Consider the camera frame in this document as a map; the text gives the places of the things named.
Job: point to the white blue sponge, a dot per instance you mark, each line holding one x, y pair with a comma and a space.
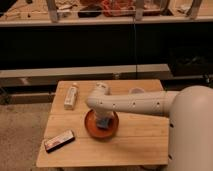
103, 123

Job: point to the orange ceramic bowl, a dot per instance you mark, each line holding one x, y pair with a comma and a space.
97, 133

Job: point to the clear plastic cup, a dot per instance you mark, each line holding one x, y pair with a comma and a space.
136, 90

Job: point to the wooden table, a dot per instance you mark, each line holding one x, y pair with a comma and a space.
140, 139

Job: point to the long wooden bench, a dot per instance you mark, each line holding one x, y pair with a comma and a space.
50, 76

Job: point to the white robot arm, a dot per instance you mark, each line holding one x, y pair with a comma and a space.
190, 112

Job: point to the dark equipment bin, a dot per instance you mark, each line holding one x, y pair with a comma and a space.
193, 60

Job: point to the white plastic bottle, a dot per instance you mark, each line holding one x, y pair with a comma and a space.
71, 97

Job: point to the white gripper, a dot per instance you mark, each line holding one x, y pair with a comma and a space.
99, 115

